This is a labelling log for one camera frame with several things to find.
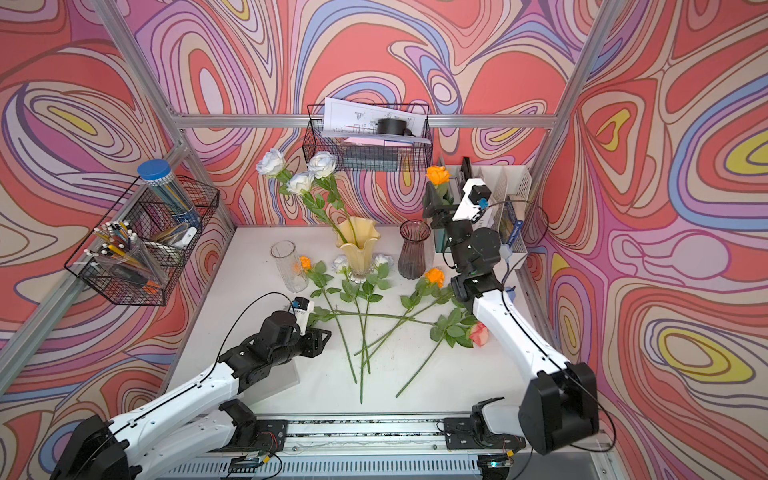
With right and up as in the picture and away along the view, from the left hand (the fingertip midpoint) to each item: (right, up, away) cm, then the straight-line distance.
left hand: (328, 333), depth 81 cm
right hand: (+29, +37, -14) cm, 49 cm away
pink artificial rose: (+38, 0, +7) cm, 38 cm away
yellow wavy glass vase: (+7, +28, +14) cm, 32 cm away
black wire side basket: (-37, +24, -9) cm, 45 cm away
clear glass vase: (-16, +18, +14) cm, 28 cm away
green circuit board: (-19, -30, -10) cm, 36 cm away
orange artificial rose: (-8, +15, +23) cm, 29 cm away
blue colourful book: (+59, +32, +20) cm, 70 cm away
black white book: (+42, +49, +15) cm, 67 cm away
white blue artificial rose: (+15, +14, +20) cm, 28 cm away
